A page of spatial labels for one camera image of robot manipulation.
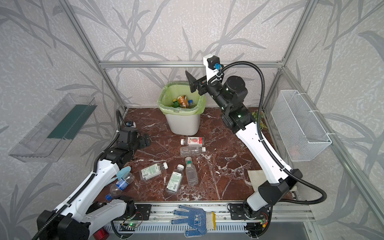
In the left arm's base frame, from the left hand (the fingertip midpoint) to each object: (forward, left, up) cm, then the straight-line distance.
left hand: (143, 132), depth 81 cm
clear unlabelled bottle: (-3, -25, -15) cm, 30 cm away
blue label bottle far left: (-23, +10, -15) cm, 29 cm away
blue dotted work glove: (-37, -31, -18) cm, 52 cm away
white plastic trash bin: (+13, -21, -10) cm, 26 cm away
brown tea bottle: (+25, -20, 0) cm, 32 cm away
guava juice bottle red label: (+4, -27, -16) cm, 32 cm away
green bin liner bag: (+29, -12, +5) cm, 32 cm away
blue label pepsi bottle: (+27, -25, -5) cm, 37 cm away
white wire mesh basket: (-11, -74, +16) cm, 77 cm away
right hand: (+7, -31, +38) cm, 50 cm away
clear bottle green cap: (-15, -27, -18) cm, 36 cm away
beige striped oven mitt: (-18, -65, -19) cm, 70 cm away
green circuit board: (-41, +4, -22) cm, 47 cm away
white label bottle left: (-15, -4, -17) cm, 23 cm away
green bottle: (+27, -14, -5) cm, 31 cm away
